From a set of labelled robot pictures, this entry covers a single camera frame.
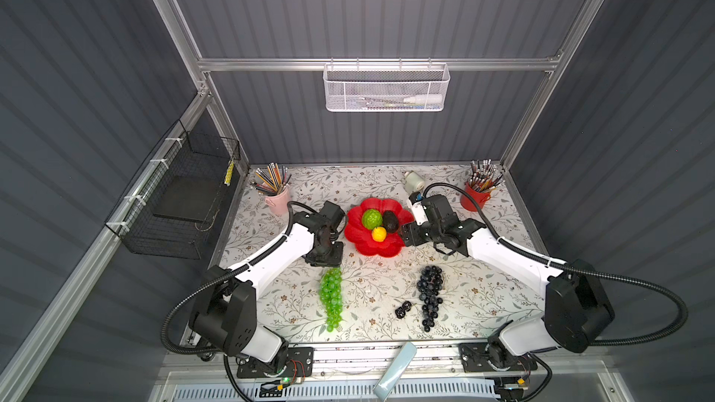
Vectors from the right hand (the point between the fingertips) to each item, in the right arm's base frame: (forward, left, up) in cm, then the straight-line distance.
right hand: (411, 229), depth 87 cm
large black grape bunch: (-15, -5, -8) cm, 18 cm away
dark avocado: (+6, +6, -5) cm, 10 cm away
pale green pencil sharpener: (+23, -4, -4) cm, 24 cm away
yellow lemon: (+3, +10, -8) cm, 13 cm away
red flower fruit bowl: (+3, +16, -9) cm, 19 cm away
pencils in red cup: (+16, -26, +5) cm, 31 cm away
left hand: (-10, +24, -3) cm, 26 cm away
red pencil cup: (+16, -27, -4) cm, 31 cm away
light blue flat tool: (-37, +8, -7) cm, 39 cm away
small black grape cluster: (-22, +4, -10) cm, 25 cm away
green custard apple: (+8, +12, -5) cm, 16 cm away
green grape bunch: (-18, +25, -8) cm, 32 cm away
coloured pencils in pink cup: (+21, +49, 0) cm, 54 cm away
